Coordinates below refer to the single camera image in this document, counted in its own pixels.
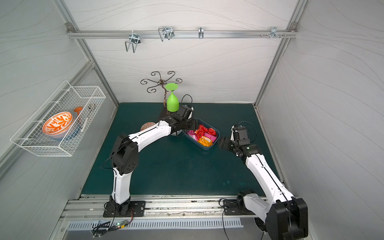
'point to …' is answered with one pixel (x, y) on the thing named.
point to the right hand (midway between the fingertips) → (226, 141)
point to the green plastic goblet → (172, 101)
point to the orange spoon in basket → (78, 109)
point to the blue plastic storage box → (200, 122)
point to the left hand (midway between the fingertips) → (197, 124)
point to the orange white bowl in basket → (57, 125)
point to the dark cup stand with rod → (160, 81)
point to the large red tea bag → (202, 129)
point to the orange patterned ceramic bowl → (146, 125)
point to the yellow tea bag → (205, 141)
